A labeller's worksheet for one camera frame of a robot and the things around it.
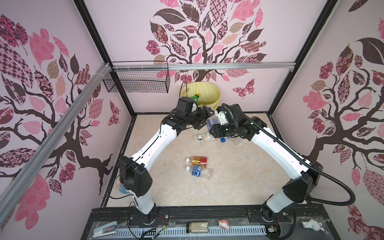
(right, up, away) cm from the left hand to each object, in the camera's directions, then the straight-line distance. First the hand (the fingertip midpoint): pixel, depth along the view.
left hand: (213, 118), depth 75 cm
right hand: (0, -6, +1) cm, 6 cm away
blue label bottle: (-1, -1, -1) cm, 2 cm away
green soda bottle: (-9, +16, +29) cm, 35 cm away
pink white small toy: (+4, -50, -8) cm, 50 cm away
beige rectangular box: (-8, -51, -7) cm, 52 cm away
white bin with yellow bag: (+1, +18, +29) cm, 34 cm away
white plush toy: (+47, -51, -6) cm, 69 cm away
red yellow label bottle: (-8, -25, +13) cm, 29 cm away
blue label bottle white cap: (-7, -30, +9) cm, 32 cm away
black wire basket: (-56, +34, +47) cm, 81 cm away
